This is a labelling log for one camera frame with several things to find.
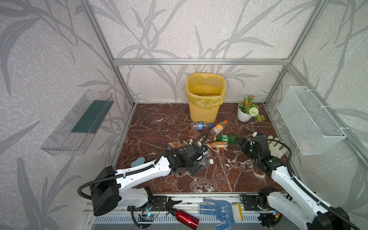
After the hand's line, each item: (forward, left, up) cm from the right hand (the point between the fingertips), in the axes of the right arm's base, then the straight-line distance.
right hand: (238, 138), depth 84 cm
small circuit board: (-38, +52, -14) cm, 65 cm away
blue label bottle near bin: (+15, +22, -8) cm, 28 cm away
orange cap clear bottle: (+13, +11, -11) cm, 20 cm away
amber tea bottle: (0, +11, -8) cm, 14 cm away
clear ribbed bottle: (-12, +20, -9) cm, 25 cm away
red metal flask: (-39, +31, -7) cm, 50 cm away
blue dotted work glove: (-35, +12, -11) cm, 38 cm away
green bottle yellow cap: (+5, +3, -9) cm, 10 cm away
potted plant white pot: (+23, -11, 0) cm, 26 cm away
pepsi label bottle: (-12, +22, +11) cm, 27 cm away
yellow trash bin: (+38, +18, +1) cm, 42 cm away
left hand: (-11, +25, -2) cm, 27 cm away
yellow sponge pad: (-37, +5, -12) cm, 39 cm away
